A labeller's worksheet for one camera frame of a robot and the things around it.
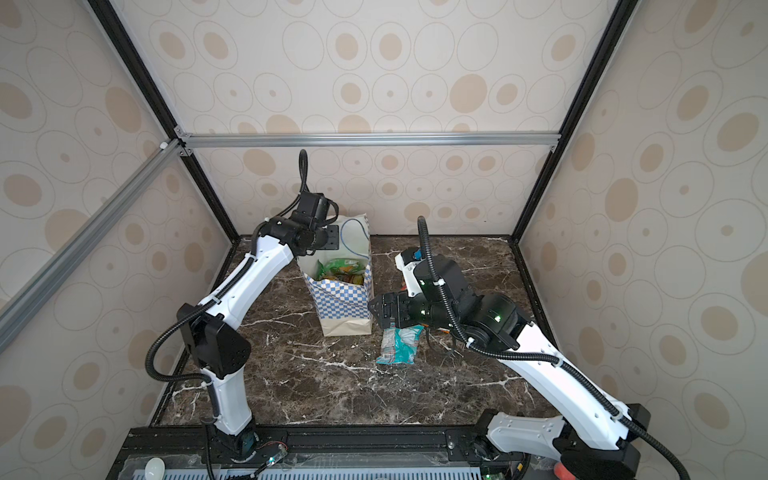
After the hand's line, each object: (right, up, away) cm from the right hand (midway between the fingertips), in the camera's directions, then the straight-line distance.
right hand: (394, 299), depth 63 cm
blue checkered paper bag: (-14, -5, +20) cm, 25 cm away
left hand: (-16, +16, +21) cm, 31 cm away
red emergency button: (+38, -40, +4) cm, 55 cm away
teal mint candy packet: (+2, -16, +23) cm, 28 cm away
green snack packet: (-20, +7, +37) cm, 42 cm away
